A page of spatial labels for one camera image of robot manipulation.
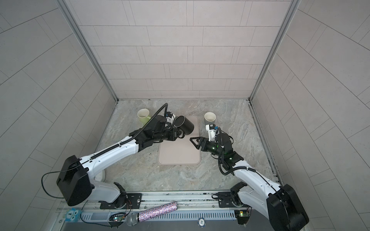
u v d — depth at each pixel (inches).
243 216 26.8
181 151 34.8
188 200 28.5
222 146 23.0
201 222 25.8
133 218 24.8
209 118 37.8
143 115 37.9
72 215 25.8
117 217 25.3
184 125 30.1
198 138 27.3
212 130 27.9
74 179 15.7
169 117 27.7
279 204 15.5
